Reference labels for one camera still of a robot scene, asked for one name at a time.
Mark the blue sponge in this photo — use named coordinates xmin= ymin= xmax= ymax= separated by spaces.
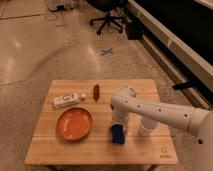
xmin=111 ymin=124 xmax=125 ymax=144

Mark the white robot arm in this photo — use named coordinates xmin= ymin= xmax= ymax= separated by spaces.
xmin=111 ymin=86 xmax=213 ymax=171

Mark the orange ceramic bowl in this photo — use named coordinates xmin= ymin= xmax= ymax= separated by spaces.
xmin=57 ymin=107 xmax=92 ymax=141

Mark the brown sausage toy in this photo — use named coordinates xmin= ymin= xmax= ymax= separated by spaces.
xmin=93 ymin=84 xmax=100 ymax=101

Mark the white plastic bottle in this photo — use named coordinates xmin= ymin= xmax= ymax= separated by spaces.
xmin=53 ymin=93 xmax=86 ymax=109

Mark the wooden table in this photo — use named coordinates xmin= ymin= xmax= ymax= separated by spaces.
xmin=25 ymin=79 xmax=177 ymax=165

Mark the white paper cup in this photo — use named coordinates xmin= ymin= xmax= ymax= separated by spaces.
xmin=139 ymin=117 xmax=158 ymax=136

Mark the black box on floor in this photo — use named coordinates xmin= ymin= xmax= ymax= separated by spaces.
xmin=125 ymin=22 xmax=143 ymax=40

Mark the black office chair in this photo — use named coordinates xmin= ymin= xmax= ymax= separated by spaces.
xmin=86 ymin=0 xmax=125 ymax=35

